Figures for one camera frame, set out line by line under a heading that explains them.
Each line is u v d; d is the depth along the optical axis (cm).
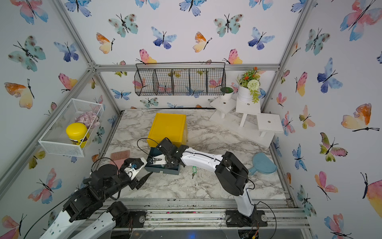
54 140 65
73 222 44
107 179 48
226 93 93
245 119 104
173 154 64
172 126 85
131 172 55
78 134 63
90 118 69
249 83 83
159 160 73
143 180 60
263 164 95
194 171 91
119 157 96
